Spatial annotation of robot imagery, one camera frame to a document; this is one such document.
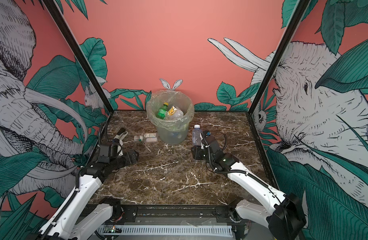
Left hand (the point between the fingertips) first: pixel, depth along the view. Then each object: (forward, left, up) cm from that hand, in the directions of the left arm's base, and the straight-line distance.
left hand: (131, 153), depth 80 cm
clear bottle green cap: (+17, -4, -10) cm, 20 cm away
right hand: (0, -33, +4) cm, 33 cm away
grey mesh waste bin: (+15, -26, -7) cm, 31 cm away
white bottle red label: (+22, -26, +8) cm, 34 cm away
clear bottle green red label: (+30, -22, +2) cm, 37 cm away
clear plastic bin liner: (+35, -23, +9) cm, 43 cm away
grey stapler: (+21, +15, -11) cm, 28 cm away
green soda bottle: (+27, -16, +4) cm, 31 cm away
